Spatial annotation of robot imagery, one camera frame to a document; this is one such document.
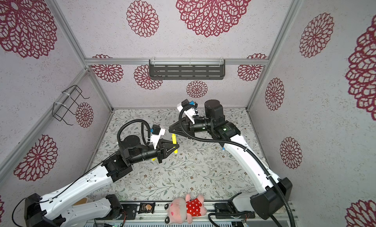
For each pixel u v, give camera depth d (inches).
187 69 36.2
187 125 21.3
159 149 21.9
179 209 26.9
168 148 25.0
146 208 29.1
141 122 19.3
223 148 38.1
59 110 28.7
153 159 23.2
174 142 24.2
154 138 21.8
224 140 18.6
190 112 20.8
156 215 28.8
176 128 23.0
